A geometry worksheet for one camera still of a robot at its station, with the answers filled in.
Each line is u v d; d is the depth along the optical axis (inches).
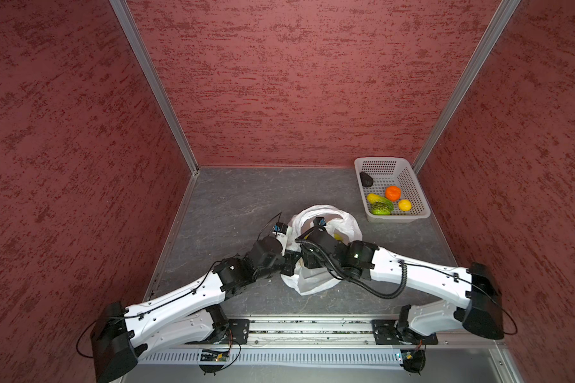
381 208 38.2
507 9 28.0
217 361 28.4
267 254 21.4
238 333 29.4
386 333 29.2
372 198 41.0
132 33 29.7
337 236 28.6
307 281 32.4
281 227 26.2
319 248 21.3
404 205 40.3
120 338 15.4
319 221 27.0
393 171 45.8
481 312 15.2
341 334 29.8
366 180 43.3
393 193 41.9
